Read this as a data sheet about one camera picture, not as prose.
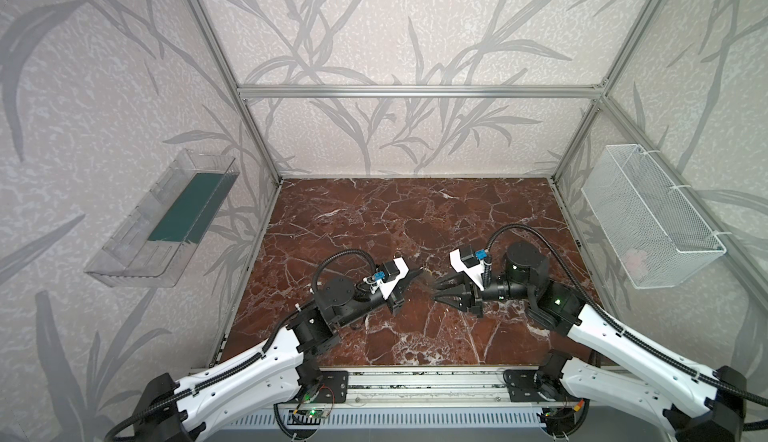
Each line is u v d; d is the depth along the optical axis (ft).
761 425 1.45
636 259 2.39
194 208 2.14
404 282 1.81
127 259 1.96
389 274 1.71
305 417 2.37
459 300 1.87
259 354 1.58
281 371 1.65
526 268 1.66
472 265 1.75
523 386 2.42
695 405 1.30
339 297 1.68
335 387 2.41
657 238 2.03
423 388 2.47
